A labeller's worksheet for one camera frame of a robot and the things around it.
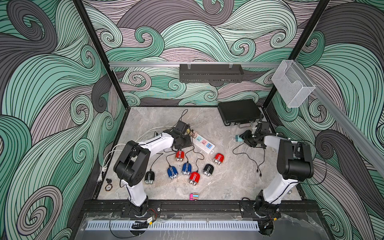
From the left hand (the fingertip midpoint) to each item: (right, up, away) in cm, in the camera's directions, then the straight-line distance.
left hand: (189, 142), depth 92 cm
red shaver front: (+3, -18, -10) cm, 21 cm away
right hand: (+34, +2, +7) cm, 35 cm away
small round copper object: (-45, -23, -12) cm, 52 cm away
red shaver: (-6, -8, -2) cm, 10 cm away
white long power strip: (+9, -2, +3) cm, 10 cm away
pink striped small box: (+2, -25, -17) cm, 30 cm away
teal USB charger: (+33, +1, +6) cm, 33 cm away
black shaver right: (+11, -15, -8) cm, 20 cm away
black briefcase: (+43, +19, +27) cm, 54 cm away
